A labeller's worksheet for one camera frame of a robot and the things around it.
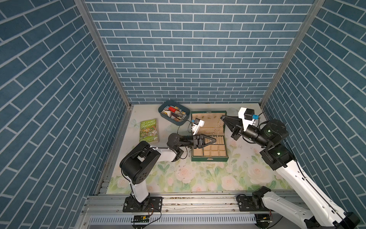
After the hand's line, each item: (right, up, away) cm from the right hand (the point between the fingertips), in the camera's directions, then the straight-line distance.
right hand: (225, 117), depth 59 cm
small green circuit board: (-40, -52, +13) cm, 67 cm away
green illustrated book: (-44, -10, +42) cm, 62 cm away
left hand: (-2, -14, +8) cm, 16 cm away
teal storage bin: (-27, +4, +54) cm, 60 cm away
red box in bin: (-29, +6, +57) cm, 64 cm away
